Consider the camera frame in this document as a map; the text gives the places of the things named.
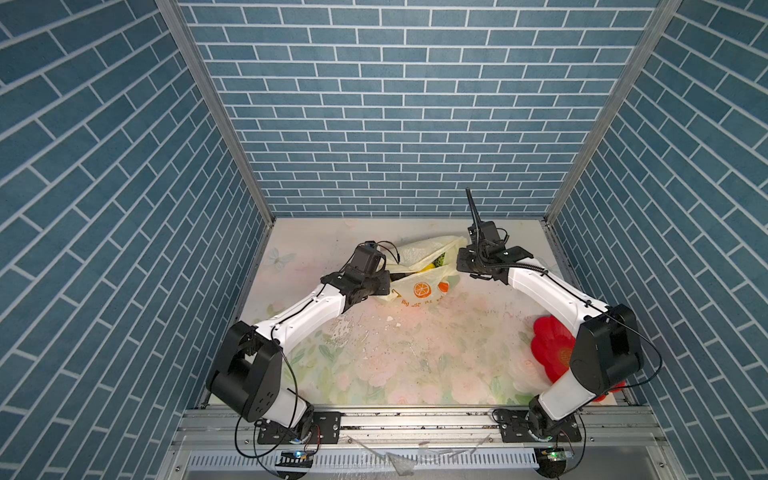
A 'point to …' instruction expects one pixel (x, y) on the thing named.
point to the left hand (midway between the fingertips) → (386, 279)
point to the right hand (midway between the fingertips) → (460, 256)
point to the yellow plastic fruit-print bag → (418, 287)
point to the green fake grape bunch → (440, 261)
